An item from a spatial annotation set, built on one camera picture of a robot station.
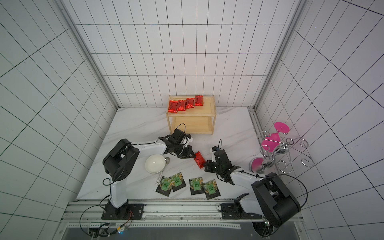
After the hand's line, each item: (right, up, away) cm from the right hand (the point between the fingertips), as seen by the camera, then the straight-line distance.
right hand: (199, 164), depth 88 cm
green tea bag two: (-12, -8, -6) cm, 15 cm away
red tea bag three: (-6, +38, +3) cm, 38 cm away
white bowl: (-27, +1, -1) cm, 27 cm away
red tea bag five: (0, +3, -1) cm, 3 cm away
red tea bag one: (-16, +35, +1) cm, 39 cm away
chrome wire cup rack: (+38, +13, -23) cm, 46 cm away
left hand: (-4, +4, 0) cm, 5 cm away
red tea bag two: (-11, +36, +1) cm, 38 cm away
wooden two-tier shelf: (0, +27, +22) cm, 35 cm away
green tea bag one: (-19, -10, -7) cm, 23 cm away
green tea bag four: (+6, -11, -9) cm, 15 cm away
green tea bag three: (-2, -10, -7) cm, 12 cm away
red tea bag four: (0, +39, +4) cm, 40 cm away
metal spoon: (-19, +3, 0) cm, 20 cm away
